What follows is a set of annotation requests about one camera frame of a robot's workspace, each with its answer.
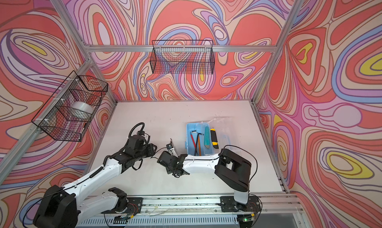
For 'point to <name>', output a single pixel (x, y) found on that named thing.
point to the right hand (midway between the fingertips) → (174, 166)
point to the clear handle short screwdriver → (172, 150)
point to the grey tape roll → (81, 110)
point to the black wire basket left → (68, 112)
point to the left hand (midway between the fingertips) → (156, 146)
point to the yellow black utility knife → (214, 138)
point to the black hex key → (197, 141)
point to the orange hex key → (199, 147)
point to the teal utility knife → (206, 137)
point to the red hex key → (193, 141)
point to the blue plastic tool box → (199, 127)
